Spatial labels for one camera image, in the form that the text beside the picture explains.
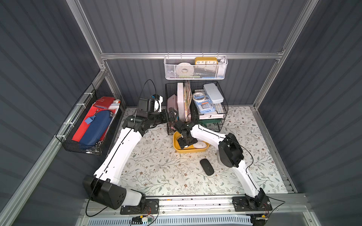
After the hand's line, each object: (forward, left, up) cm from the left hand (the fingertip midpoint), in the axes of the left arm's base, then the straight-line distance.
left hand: (173, 114), depth 73 cm
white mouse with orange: (-2, -17, -28) cm, 33 cm away
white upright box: (+16, -4, -10) cm, 19 cm away
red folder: (+9, +40, 0) cm, 41 cm away
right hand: (-1, -10, -30) cm, 32 cm away
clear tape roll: (+25, -16, -9) cm, 31 cm away
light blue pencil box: (+28, -27, -8) cm, 40 cm away
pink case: (+31, +3, -20) cm, 37 cm away
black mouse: (-17, -20, -30) cm, 39 cm away
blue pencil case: (-7, +37, 0) cm, 37 cm away
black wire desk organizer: (+12, -27, -19) cm, 35 cm away
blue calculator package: (+16, -20, -9) cm, 27 cm away
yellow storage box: (-5, -10, -28) cm, 30 cm away
